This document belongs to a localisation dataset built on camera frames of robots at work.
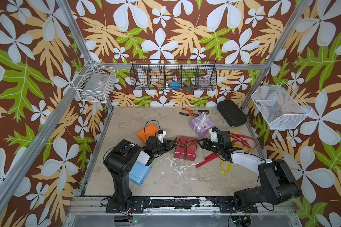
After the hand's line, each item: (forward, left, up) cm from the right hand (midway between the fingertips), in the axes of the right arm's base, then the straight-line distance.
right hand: (200, 141), depth 91 cm
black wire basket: (+40, +17, +24) cm, 50 cm away
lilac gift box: (+8, -4, 0) cm, 9 cm away
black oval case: (+26, -29, -1) cm, 39 cm away
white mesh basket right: (+10, -46, +20) cm, 52 cm away
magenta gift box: (-7, +14, 0) cm, 16 cm away
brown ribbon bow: (-1, +14, +1) cm, 15 cm away
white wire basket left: (+25, +66, +28) cm, 76 cm away
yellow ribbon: (+14, -28, -7) cm, 32 cm away
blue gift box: (-20, +38, 0) cm, 43 cm away
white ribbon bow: (+17, -5, +1) cm, 18 cm away
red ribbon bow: (+5, -30, -6) cm, 31 cm away
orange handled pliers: (+30, +2, -6) cm, 31 cm away
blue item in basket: (+30, +16, +22) cm, 41 cm away
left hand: (-1, +15, +1) cm, 15 cm away
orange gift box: (+9, +34, 0) cm, 35 cm away
